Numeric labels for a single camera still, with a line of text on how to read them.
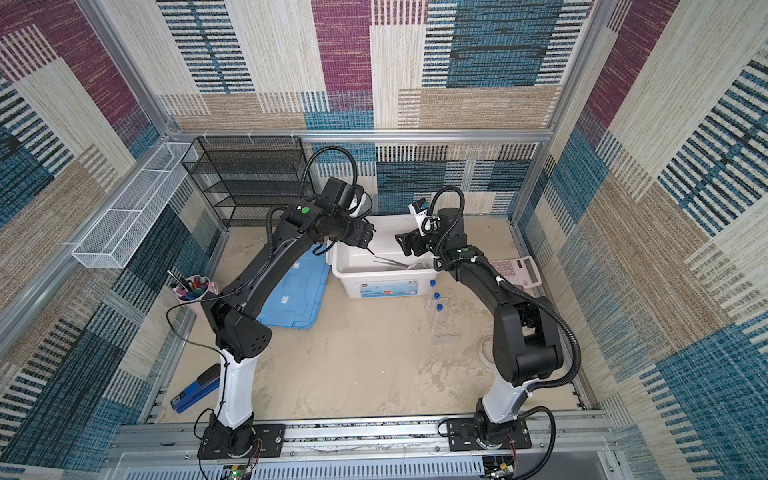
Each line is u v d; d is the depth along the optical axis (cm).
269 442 73
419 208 77
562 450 74
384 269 106
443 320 91
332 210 62
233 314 50
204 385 81
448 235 69
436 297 81
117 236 72
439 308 79
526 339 47
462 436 73
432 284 85
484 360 85
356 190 65
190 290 89
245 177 108
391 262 107
